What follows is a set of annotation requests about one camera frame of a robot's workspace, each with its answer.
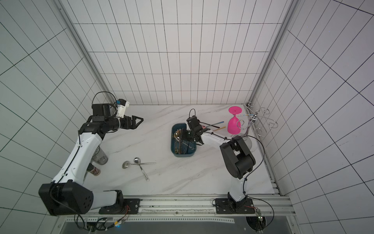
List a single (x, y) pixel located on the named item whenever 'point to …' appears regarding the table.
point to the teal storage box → (187, 148)
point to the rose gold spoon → (178, 140)
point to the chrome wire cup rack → (256, 118)
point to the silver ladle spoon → (126, 164)
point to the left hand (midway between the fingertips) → (135, 121)
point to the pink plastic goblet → (234, 123)
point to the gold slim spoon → (223, 127)
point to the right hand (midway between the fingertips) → (174, 136)
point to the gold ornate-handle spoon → (176, 135)
